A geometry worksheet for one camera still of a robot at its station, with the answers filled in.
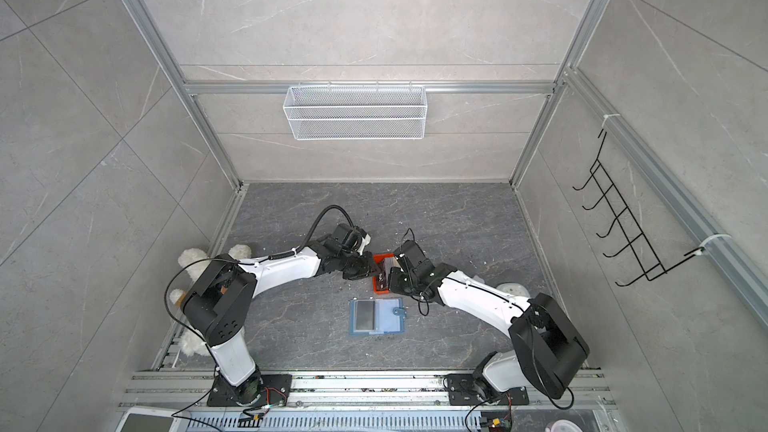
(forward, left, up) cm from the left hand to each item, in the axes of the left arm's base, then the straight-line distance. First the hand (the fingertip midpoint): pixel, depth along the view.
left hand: (381, 266), depth 89 cm
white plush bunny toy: (-19, +51, -1) cm, 54 cm away
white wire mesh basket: (+47, +7, +23) cm, 53 cm away
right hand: (-5, -2, 0) cm, 5 cm away
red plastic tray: (-3, +1, -4) cm, 6 cm away
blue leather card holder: (-13, +3, -6) cm, 15 cm away
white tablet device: (-36, +52, -2) cm, 63 cm away
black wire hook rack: (-12, -56, +25) cm, 62 cm away
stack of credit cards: (0, 0, -2) cm, 2 cm away
